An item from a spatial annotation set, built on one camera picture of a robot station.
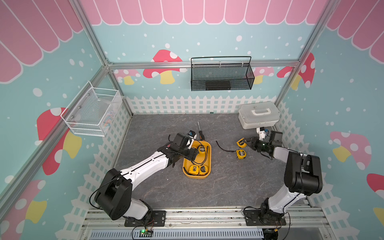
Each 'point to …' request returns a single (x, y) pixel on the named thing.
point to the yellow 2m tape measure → (241, 143)
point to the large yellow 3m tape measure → (203, 170)
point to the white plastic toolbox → (258, 115)
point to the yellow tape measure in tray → (194, 170)
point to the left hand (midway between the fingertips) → (192, 151)
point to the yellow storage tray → (199, 168)
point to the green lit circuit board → (144, 233)
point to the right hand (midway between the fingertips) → (244, 140)
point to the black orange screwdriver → (201, 136)
